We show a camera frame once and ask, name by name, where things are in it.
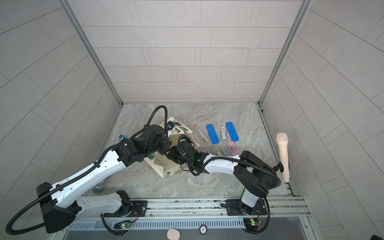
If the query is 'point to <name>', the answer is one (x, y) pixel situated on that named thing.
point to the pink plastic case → (233, 148)
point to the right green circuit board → (251, 224)
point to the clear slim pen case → (225, 153)
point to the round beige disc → (173, 234)
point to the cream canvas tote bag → (162, 165)
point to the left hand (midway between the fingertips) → (172, 137)
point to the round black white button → (203, 229)
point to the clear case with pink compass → (202, 135)
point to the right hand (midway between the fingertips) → (164, 155)
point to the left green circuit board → (125, 225)
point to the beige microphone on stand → (282, 139)
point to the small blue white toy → (121, 137)
